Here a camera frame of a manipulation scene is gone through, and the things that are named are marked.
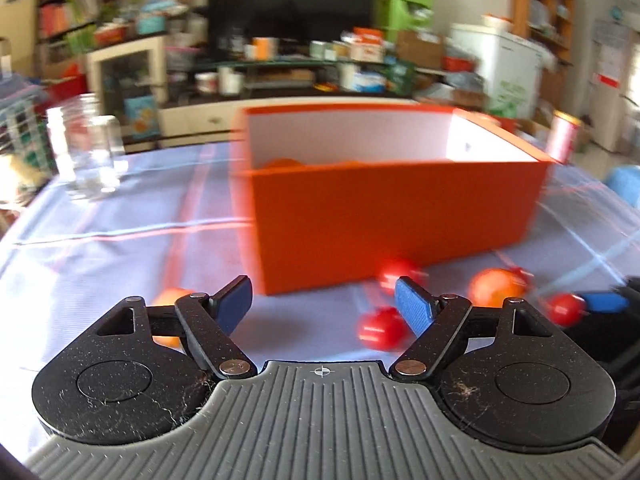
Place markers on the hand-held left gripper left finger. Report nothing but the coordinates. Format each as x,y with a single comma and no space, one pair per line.
235,305

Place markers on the white television stand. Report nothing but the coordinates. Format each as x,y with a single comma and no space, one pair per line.
200,120

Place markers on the white glass-door cabinet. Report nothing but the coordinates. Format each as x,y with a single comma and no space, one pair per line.
95,75

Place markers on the clear drinking glass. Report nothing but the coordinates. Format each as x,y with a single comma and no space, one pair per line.
111,155

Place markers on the red tomato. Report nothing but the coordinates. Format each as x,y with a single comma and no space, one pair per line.
565,309
382,329
400,272

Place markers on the plastic storage drawers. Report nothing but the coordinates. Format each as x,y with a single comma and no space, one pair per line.
22,125

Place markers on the green plastic drawer unit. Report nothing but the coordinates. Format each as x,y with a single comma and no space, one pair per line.
400,0

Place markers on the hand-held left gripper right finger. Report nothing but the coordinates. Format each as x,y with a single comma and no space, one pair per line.
415,305

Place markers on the light blue cloth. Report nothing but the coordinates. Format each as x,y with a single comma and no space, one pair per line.
625,185

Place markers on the blue checked tablecloth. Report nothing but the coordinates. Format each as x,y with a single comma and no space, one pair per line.
125,240

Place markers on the white small fridge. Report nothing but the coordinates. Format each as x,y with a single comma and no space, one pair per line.
505,70

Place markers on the wall calendar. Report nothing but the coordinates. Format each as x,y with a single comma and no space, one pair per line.
611,50

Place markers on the orange canister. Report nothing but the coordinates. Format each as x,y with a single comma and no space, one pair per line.
260,49

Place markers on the black flat television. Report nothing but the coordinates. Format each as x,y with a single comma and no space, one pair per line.
290,0

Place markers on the orange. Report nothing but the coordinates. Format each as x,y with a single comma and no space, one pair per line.
167,341
282,163
492,287

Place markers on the blue and white carton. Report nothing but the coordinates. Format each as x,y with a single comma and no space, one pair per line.
370,82

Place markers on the clear glass jar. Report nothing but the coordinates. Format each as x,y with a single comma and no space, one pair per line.
70,150

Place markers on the red plastic basin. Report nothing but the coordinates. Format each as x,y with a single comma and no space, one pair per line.
457,63

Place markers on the brown cardboard box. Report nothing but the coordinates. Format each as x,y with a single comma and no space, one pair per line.
420,50

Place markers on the red drink can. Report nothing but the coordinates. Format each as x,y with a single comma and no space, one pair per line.
562,137

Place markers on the blue snack packet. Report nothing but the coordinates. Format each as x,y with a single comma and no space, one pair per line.
142,117

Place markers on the white and orange carton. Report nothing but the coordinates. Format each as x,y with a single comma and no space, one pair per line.
367,45

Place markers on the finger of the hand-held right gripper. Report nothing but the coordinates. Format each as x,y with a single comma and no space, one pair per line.
607,302

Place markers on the orange cardboard box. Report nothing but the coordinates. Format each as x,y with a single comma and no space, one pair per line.
375,220

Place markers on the bookshelf with books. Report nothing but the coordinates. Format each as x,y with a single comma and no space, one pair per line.
65,15

